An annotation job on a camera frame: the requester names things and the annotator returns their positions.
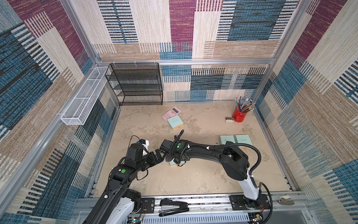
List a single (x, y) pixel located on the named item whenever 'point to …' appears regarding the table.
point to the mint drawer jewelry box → (243, 138)
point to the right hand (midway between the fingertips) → (178, 157)
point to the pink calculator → (173, 112)
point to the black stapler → (168, 207)
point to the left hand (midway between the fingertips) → (161, 156)
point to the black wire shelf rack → (135, 84)
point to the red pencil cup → (239, 116)
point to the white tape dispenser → (229, 120)
